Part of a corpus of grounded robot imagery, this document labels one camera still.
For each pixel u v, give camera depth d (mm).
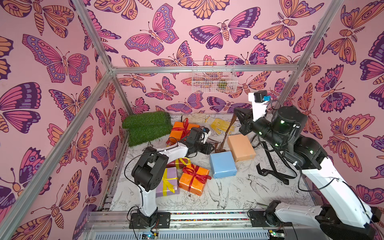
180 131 976
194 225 730
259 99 426
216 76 955
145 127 1101
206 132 844
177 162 869
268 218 652
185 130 978
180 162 854
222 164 873
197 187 776
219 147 846
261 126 455
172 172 834
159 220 731
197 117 1182
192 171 819
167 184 778
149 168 509
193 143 747
